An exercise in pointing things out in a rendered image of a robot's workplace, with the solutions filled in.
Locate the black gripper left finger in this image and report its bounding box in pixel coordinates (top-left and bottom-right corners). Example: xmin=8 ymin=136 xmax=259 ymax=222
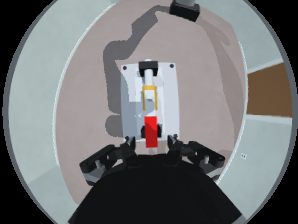
xmin=79 ymin=136 xmax=143 ymax=186

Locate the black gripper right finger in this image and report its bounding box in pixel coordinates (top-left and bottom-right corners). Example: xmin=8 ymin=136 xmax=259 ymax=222
xmin=162 ymin=135 xmax=225 ymax=181

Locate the ball valve with red lever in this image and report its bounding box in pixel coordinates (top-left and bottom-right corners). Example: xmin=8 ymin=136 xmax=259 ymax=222
xmin=135 ymin=59 xmax=165 ymax=148

